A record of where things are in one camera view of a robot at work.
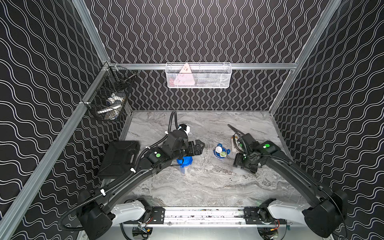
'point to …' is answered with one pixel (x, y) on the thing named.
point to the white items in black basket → (111, 112)
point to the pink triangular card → (184, 77)
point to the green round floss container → (223, 154)
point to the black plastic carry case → (121, 158)
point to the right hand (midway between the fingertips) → (238, 165)
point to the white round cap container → (218, 149)
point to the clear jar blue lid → (185, 164)
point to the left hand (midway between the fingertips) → (199, 143)
